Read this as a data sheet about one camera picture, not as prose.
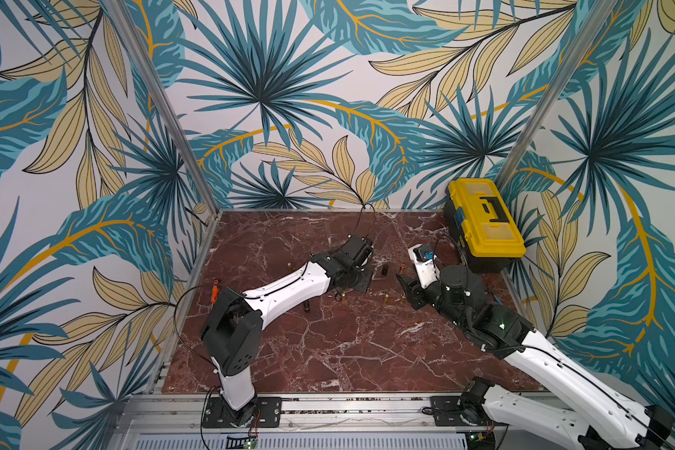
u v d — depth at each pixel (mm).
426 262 575
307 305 879
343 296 928
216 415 718
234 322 501
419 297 612
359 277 758
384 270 996
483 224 927
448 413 733
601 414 401
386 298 928
